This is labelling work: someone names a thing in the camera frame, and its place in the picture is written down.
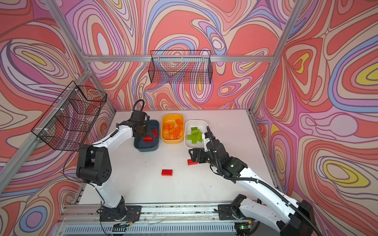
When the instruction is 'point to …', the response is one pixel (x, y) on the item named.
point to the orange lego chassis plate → (176, 132)
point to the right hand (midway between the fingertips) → (197, 154)
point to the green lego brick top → (197, 133)
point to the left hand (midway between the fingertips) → (150, 130)
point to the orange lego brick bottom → (167, 126)
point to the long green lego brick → (192, 137)
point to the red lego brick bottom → (167, 172)
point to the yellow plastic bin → (171, 118)
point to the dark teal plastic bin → (143, 146)
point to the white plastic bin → (201, 125)
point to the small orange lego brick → (168, 136)
